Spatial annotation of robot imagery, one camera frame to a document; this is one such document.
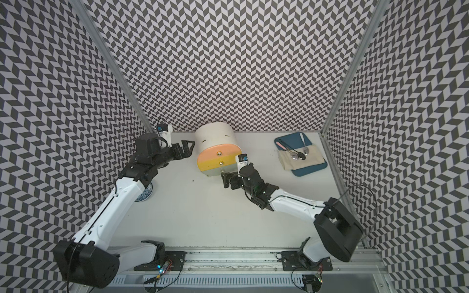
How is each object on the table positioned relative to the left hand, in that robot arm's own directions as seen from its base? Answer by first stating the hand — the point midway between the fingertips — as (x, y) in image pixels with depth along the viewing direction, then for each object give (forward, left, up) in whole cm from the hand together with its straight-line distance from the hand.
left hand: (186, 145), depth 77 cm
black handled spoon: (+14, -58, -26) cm, 65 cm away
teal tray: (+27, -56, -27) cm, 68 cm away
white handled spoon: (+18, -61, -26) cm, 69 cm away
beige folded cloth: (+13, -65, -26) cm, 72 cm away
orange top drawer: (+2, -13, -6) cm, 14 cm away
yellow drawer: (0, -11, -14) cm, 18 cm away
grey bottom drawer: (0, -11, -21) cm, 24 cm away
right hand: (-7, -19, -13) cm, 24 cm away
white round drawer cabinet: (+11, -10, -4) cm, 15 cm away
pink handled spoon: (+14, -54, -26) cm, 61 cm away
